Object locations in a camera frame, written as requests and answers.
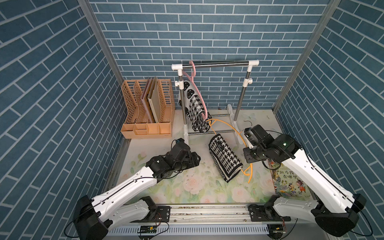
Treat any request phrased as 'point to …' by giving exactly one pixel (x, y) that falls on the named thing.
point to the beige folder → (155, 101)
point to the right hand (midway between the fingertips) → (247, 155)
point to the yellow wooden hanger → (211, 120)
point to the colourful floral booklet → (286, 185)
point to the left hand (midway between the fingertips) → (201, 161)
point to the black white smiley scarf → (195, 108)
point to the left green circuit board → (147, 229)
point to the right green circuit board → (275, 227)
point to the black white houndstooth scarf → (226, 161)
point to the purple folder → (145, 100)
